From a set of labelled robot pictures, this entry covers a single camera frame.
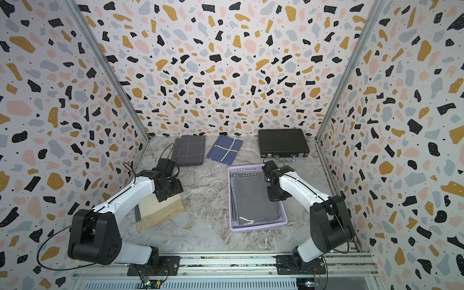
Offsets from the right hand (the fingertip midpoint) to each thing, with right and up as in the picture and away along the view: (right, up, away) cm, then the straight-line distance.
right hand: (279, 197), depth 88 cm
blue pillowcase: (-30, +24, +29) cm, 48 cm away
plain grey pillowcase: (-14, -2, +3) cm, 14 cm away
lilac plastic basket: (-13, +12, +18) cm, 25 cm away
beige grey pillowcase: (-63, -7, 0) cm, 63 cm away
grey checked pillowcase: (-52, +23, +25) cm, 62 cm away
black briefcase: (+8, +27, +27) cm, 39 cm away
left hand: (-50, +3, 0) cm, 50 cm away
